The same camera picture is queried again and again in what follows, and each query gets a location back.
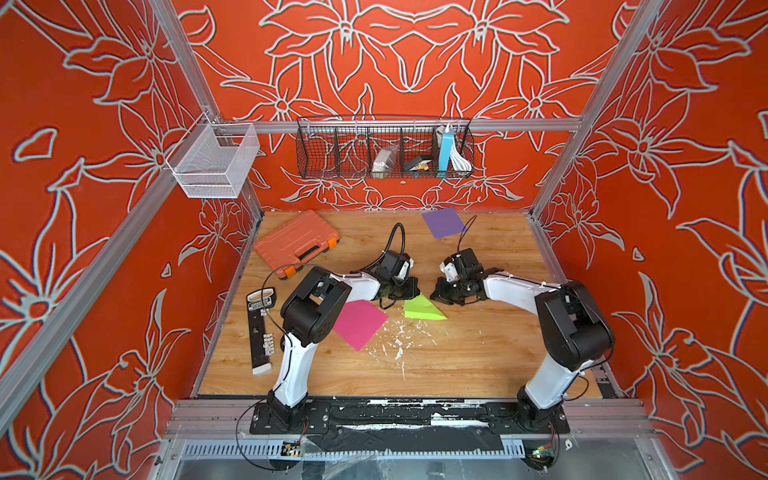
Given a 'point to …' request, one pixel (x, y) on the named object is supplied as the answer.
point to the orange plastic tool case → (288, 248)
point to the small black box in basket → (412, 163)
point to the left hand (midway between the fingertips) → (422, 290)
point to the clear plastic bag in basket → (383, 162)
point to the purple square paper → (444, 222)
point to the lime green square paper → (422, 308)
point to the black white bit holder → (262, 344)
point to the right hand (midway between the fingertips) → (424, 296)
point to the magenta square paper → (358, 323)
